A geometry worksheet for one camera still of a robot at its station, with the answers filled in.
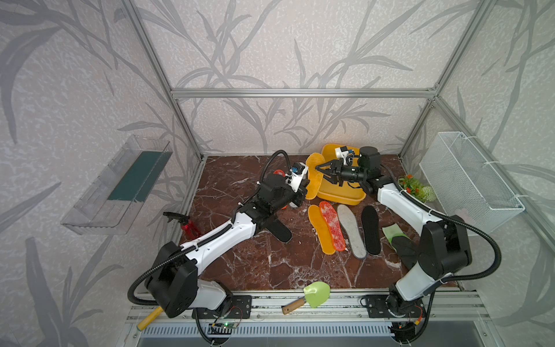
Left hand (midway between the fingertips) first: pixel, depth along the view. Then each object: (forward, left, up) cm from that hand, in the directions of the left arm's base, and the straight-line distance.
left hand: (309, 182), depth 76 cm
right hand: (+6, -3, +1) cm, 6 cm away
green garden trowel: (-31, -3, -27) cm, 41 cm away
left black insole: (-6, +11, -26) cm, 29 cm away
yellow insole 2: (-5, -8, -27) cm, 28 cm away
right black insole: (-1, -29, -24) cm, 38 cm away
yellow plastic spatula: (-38, +54, -27) cm, 71 cm away
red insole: (+1, -12, -26) cm, 28 cm away
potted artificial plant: (+5, -43, -9) cm, 45 cm away
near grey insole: (-3, -19, -25) cm, 31 cm away
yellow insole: (+2, -2, +1) cm, 3 cm away
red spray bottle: (-9, +47, -19) cm, 51 cm away
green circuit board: (-39, +28, -27) cm, 55 cm away
